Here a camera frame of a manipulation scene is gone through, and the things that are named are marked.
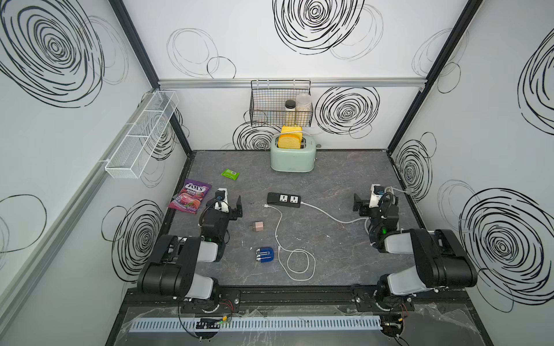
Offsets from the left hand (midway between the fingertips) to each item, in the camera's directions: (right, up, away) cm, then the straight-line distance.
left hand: (227, 196), depth 89 cm
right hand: (+60, +1, +2) cm, 60 cm away
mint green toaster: (+33, +16, +19) cm, 42 cm away
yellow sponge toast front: (+26, +24, +8) cm, 36 cm away
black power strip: (+24, -3, +8) cm, 25 cm away
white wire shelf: (-28, +15, -18) cm, 36 cm away
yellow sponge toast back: (+28, +31, +13) cm, 44 cm away
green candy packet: (-3, +9, +20) cm, 22 cm away
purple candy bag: (-19, -2, +10) cm, 22 cm away
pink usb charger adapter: (+13, -13, 0) cm, 18 cm away
